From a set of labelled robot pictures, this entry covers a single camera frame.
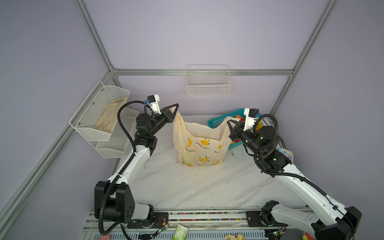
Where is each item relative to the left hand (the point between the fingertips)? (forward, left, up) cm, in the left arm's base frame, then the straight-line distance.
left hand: (179, 105), depth 70 cm
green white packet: (-47, -1, -38) cm, 60 cm away
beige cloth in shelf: (-1, +38, -10) cm, 39 cm away
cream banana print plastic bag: (-12, -11, -16) cm, 23 cm away
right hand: (-9, -22, +1) cm, 23 cm away
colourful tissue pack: (-7, -67, -34) cm, 75 cm away
